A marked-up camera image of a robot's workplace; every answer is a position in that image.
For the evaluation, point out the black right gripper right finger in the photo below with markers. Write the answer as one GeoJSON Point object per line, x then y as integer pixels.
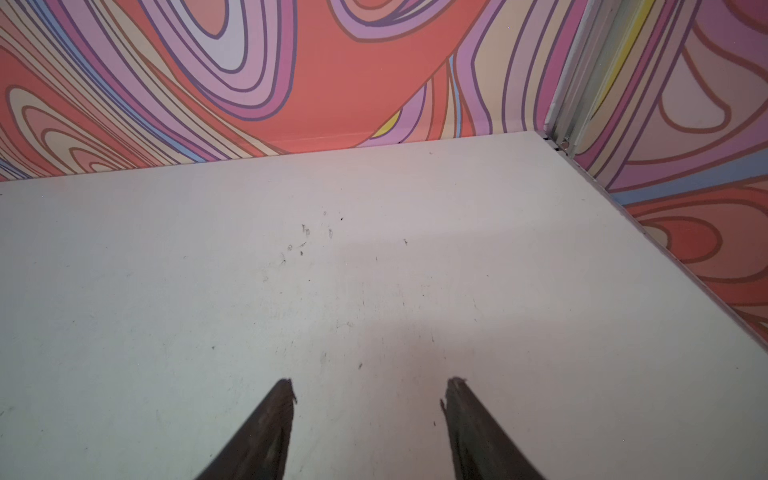
{"type": "Point", "coordinates": [480, 448]}

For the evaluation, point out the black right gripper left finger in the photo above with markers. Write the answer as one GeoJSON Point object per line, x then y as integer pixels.
{"type": "Point", "coordinates": [259, 448]}

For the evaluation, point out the aluminium frame corner post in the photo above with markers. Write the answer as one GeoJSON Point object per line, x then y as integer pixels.
{"type": "Point", "coordinates": [587, 67]}

